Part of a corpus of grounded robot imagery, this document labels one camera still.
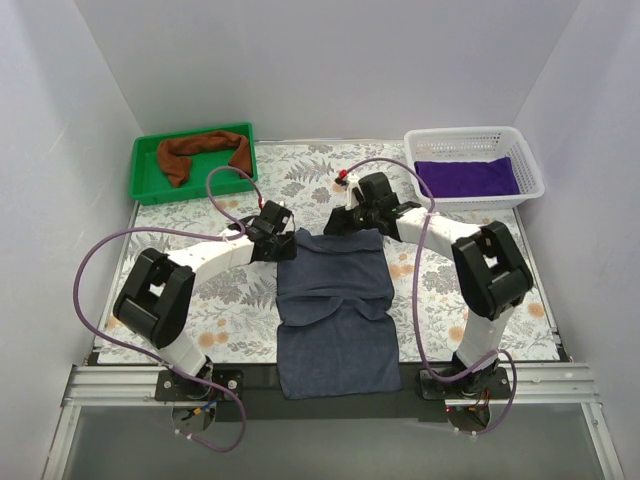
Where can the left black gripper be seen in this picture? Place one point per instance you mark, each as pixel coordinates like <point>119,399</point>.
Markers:
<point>282,248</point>

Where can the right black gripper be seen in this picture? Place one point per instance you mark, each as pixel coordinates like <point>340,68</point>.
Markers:
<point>347,220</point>

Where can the grey blue towel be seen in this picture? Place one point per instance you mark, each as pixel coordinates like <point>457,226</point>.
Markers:
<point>336,336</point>

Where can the purple towel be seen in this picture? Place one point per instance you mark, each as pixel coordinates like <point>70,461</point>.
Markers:
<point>466,179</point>

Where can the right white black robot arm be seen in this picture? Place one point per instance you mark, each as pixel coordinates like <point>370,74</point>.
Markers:
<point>492,274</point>

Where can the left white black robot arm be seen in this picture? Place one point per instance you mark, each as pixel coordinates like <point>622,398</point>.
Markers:
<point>155,299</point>

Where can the floral table mat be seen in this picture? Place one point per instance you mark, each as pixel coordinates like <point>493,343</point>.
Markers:
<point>234,316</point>

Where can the orange brown towel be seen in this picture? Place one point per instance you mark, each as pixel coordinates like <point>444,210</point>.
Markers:
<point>175,155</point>

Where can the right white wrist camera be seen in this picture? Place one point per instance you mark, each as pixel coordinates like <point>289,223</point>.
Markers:
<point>350,183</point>

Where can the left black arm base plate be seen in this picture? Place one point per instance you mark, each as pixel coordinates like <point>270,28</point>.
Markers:
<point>225,385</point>

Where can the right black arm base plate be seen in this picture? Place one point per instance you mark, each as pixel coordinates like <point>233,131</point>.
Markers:
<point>495,382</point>

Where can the aluminium frame rail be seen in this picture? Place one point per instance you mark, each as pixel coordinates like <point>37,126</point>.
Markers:
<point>544,421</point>

